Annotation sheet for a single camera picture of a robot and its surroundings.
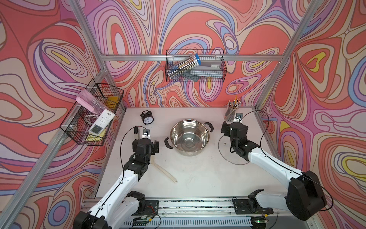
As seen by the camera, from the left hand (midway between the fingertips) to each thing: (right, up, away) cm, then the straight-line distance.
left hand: (148, 140), depth 82 cm
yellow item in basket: (-19, +22, -4) cm, 29 cm away
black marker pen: (-12, 0, +15) cm, 19 cm away
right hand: (+50, +8, +2) cm, 51 cm away
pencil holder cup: (+56, +18, +26) cm, 64 cm away
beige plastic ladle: (+1, -15, +9) cm, 18 cm away
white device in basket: (-19, +10, -13) cm, 26 cm away
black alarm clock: (-6, +13, +24) cm, 28 cm away
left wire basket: (-29, +11, -9) cm, 32 cm away
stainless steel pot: (+25, 0, +20) cm, 32 cm away
